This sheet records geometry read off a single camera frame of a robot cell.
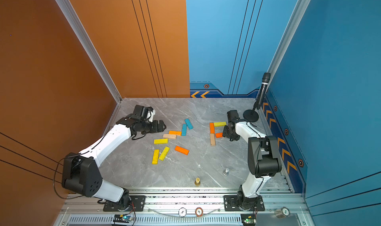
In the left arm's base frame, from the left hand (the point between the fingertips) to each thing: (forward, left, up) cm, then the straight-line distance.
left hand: (161, 125), depth 87 cm
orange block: (+3, -36, -15) cm, 39 cm away
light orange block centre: (+3, -8, -13) cm, 16 cm away
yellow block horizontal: (-2, +4, -16) cm, 17 cm away
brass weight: (-29, -22, -10) cm, 37 cm away
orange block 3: (-9, -12, -13) cm, 20 cm away
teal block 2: (+6, -12, -15) cm, 20 cm away
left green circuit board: (-44, +13, -15) cm, 48 cm away
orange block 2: (+8, -32, -14) cm, 35 cm away
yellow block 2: (-14, +4, -13) cm, 20 cm away
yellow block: (+11, -37, -13) cm, 41 cm away
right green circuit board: (-44, -47, -16) cm, 66 cm away
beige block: (-1, -32, -14) cm, 35 cm away
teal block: (+12, -16, -15) cm, 24 cm away
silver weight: (-23, -38, -11) cm, 45 cm away
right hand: (+1, -42, -11) cm, 44 cm away
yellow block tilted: (-12, -2, -12) cm, 17 cm away
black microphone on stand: (+18, -61, -13) cm, 65 cm away
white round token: (-41, -15, -13) cm, 46 cm away
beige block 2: (0, -3, -12) cm, 13 cm away
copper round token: (-41, -23, -13) cm, 49 cm away
